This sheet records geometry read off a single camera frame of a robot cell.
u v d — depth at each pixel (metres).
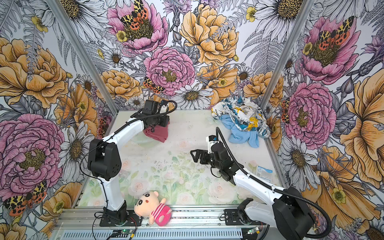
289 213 0.41
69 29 0.78
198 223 0.74
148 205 0.71
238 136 1.01
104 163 0.51
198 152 0.73
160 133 1.01
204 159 0.72
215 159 0.66
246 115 1.04
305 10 0.73
